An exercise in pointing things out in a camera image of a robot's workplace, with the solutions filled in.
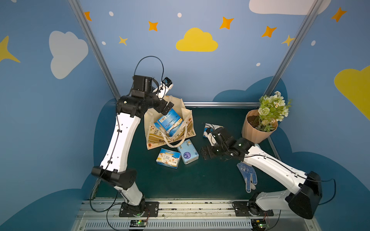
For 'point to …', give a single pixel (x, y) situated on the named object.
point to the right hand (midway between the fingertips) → (208, 147)
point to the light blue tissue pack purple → (188, 152)
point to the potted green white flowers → (258, 122)
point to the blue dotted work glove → (247, 172)
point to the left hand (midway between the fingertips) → (166, 96)
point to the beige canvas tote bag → (155, 136)
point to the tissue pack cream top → (208, 128)
